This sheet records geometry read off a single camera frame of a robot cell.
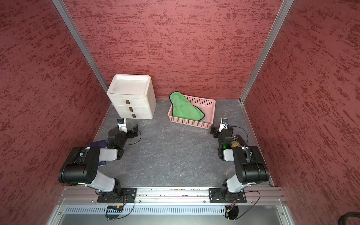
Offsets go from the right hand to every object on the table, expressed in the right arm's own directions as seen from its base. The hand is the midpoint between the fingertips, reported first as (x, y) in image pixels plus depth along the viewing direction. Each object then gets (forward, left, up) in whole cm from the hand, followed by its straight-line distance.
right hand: (219, 125), depth 94 cm
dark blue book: (-9, +81, -5) cm, 81 cm away
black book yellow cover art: (-10, -13, -7) cm, 17 cm away
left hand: (+1, +61, +1) cm, 61 cm away
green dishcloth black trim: (+20, +25, -4) cm, 32 cm away
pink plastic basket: (+24, +4, -7) cm, 25 cm away
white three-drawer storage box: (+14, +58, +17) cm, 62 cm away
